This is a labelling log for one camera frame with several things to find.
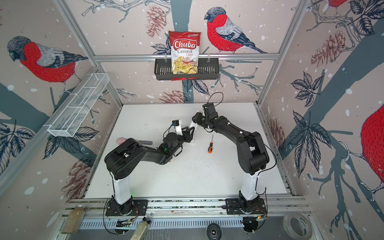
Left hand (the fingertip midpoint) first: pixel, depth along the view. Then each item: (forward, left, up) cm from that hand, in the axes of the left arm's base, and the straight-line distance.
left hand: (192, 128), depth 88 cm
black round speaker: (-49, -9, -3) cm, 50 cm away
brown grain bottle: (-44, +54, -11) cm, 71 cm away
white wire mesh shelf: (-6, +59, +16) cm, 62 cm away
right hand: (+7, 0, -2) cm, 7 cm away
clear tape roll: (-47, -50, -15) cm, 71 cm away
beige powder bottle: (-48, +23, -11) cm, 55 cm away
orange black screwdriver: (-8, -11, -13) cm, 19 cm away
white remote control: (+3, 0, -1) cm, 3 cm away
